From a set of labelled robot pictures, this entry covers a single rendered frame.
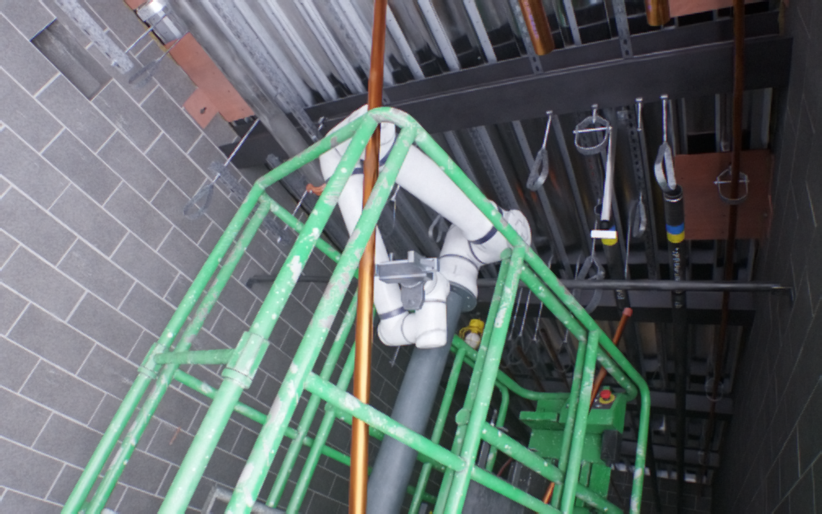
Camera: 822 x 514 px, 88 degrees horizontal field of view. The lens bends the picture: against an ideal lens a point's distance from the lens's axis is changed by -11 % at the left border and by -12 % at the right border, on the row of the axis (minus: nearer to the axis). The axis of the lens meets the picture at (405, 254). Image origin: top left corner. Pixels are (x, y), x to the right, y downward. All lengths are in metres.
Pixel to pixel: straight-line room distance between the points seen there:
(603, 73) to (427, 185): 1.00
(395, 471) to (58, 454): 2.02
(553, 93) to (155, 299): 2.43
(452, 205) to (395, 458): 0.76
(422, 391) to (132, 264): 2.01
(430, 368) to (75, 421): 2.06
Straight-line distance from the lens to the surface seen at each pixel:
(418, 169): 1.39
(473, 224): 1.53
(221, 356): 0.89
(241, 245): 1.49
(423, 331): 1.31
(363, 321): 0.99
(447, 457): 1.02
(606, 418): 1.97
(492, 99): 2.26
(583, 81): 2.15
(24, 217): 2.82
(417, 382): 1.50
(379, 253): 1.40
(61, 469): 3.05
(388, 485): 1.43
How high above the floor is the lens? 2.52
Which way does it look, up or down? 31 degrees up
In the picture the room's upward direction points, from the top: 21 degrees clockwise
